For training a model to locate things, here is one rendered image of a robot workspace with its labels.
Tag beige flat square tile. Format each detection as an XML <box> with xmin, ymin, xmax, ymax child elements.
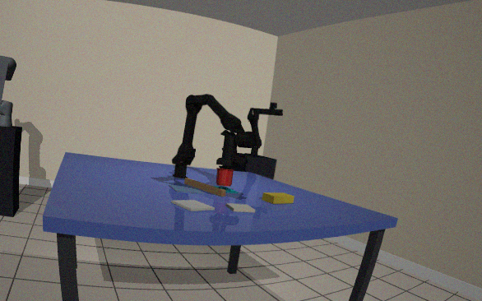
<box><xmin>225</xmin><ymin>203</ymin><xmax>255</xmax><ymax>213</ymax></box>

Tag yellow cube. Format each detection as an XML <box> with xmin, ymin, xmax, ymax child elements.
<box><xmin>262</xmin><ymin>192</ymin><xmax>294</xmax><ymax>204</ymax></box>

